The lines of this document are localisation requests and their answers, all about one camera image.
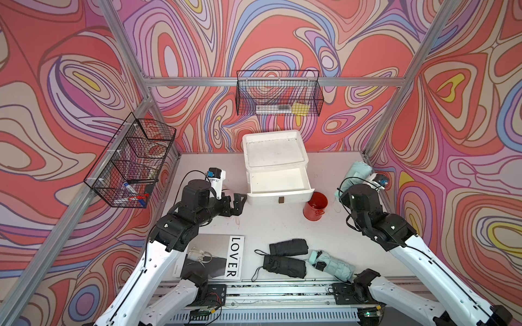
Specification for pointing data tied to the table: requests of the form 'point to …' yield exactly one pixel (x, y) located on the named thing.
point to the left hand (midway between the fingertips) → (237, 195)
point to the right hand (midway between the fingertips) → (349, 193)
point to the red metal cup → (315, 208)
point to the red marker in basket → (139, 197)
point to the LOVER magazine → (220, 257)
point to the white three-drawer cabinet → (277, 168)
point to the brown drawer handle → (281, 200)
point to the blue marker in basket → (129, 187)
